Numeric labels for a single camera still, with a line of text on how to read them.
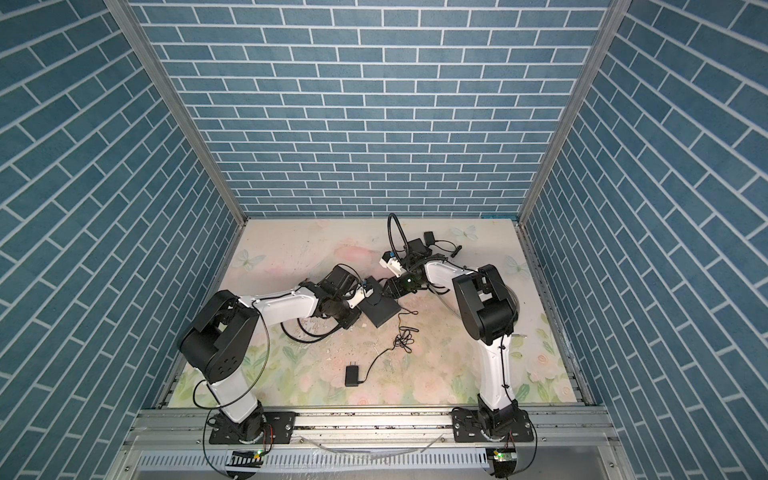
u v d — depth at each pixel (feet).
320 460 2.53
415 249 2.78
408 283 2.84
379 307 3.01
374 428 2.47
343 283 2.52
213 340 1.56
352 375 2.65
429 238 3.76
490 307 1.83
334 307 2.38
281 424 2.43
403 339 2.92
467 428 2.41
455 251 3.65
